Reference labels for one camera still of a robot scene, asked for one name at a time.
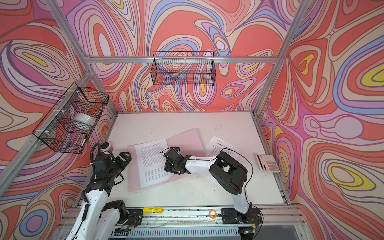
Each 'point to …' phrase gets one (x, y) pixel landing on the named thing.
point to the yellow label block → (150, 210)
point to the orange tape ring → (215, 214)
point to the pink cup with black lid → (106, 146)
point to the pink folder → (188, 143)
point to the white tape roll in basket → (83, 121)
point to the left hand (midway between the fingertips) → (127, 157)
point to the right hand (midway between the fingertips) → (168, 170)
